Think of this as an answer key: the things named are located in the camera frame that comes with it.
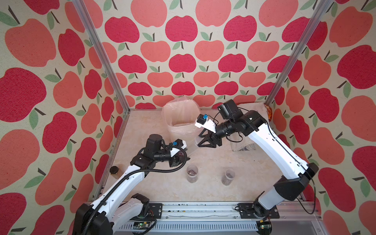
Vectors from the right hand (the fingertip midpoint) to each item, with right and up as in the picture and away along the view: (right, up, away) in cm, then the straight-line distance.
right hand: (201, 142), depth 67 cm
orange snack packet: (+57, +18, +44) cm, 74 cm away
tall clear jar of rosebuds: (-10, -8, +6) cm, 14 cm away
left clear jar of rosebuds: (-4, -21, +17) cm, 27 cm away
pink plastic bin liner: (-11, +14, +29) cm, 35 cm away
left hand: (-7, -8, +5) cm, 12 cm away
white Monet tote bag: (+45, +21, +37) cm, 62 cm away
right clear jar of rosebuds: (+15, -20, +8) cm, 26 cm away
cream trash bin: (-5, 0, -2) cm, 6 cm away
